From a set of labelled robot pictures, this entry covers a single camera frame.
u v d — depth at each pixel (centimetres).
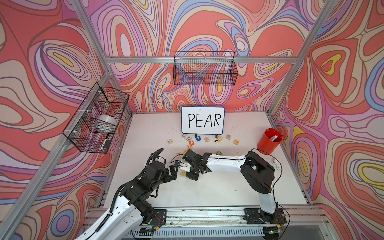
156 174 57
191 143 101
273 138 91
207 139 102
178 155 69
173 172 69
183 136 104
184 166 77
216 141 101
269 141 93
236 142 101
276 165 89
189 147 98
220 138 103
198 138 104
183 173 80
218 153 96
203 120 100
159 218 72
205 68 96
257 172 52
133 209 49
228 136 104
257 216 73
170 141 101
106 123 70
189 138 103
